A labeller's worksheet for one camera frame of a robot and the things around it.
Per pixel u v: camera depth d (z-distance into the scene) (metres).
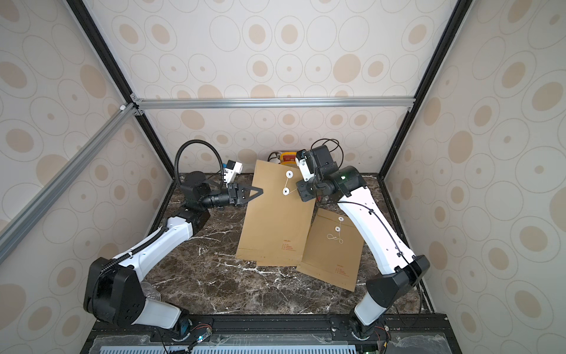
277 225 0.68
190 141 0.59
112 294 0.42
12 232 0.51
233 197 0.64
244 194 0.66
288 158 0.97
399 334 0.73
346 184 0.47
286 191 0.71
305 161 0.55
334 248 0.92
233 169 0.67
